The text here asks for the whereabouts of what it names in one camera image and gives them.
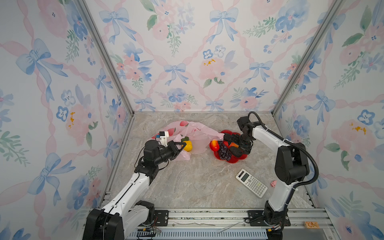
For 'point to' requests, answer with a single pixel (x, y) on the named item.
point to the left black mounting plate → (161, 217)
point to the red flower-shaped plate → (229, 132)
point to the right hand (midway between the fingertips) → (233, 146)
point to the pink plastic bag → (185, 156)
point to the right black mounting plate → (256, 218)
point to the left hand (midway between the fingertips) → (187, 142)
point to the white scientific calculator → (251, 183)
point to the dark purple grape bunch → (224, 152)
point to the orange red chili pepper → (233, 144)
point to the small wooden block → (311, 225)
